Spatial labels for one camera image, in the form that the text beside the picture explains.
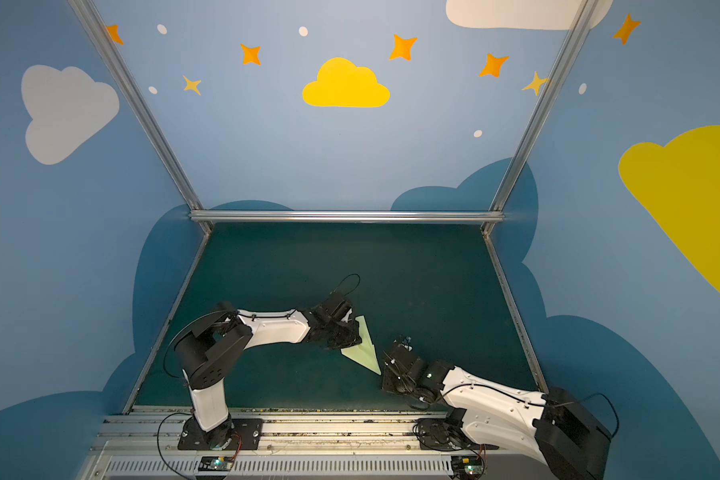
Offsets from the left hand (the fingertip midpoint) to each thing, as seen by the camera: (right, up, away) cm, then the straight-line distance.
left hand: (364, 342), depth 89 cm
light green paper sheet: (0, -3, -1) cm, 3 cm away
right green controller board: (+25, -25, -17) cm, 39 cm away
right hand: (+5, -8, -6) cm, 12 cm away
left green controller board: (-37, -24, -18) cm, 47 cm away
